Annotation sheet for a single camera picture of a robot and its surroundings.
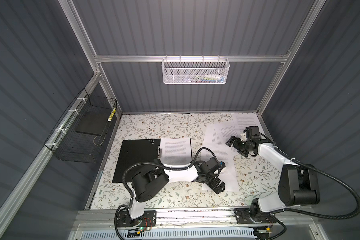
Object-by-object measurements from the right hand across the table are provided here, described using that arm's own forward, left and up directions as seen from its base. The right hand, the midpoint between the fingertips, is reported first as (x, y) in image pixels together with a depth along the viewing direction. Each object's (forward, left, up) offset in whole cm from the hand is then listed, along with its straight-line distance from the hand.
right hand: (233, 147), depth 92 cm
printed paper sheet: (+2, +37, -7) cm, 37 cm away
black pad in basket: (+2, +78, +23) cm, 81 cm away
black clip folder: (+1, +65, -7) cm, 65 cm away
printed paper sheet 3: (+30, -16, -8) cm, 35 cm away
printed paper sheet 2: (+16, +6, -8) cm, 19 cm away
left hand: (-21, +11, -6) cm, 25 cm away
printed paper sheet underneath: (-15, +4, -8) cm, 18 cm away
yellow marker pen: (+8, +70, +22) cm, 74 cm away
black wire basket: (-7, +82, +23) cm, 85 cm away
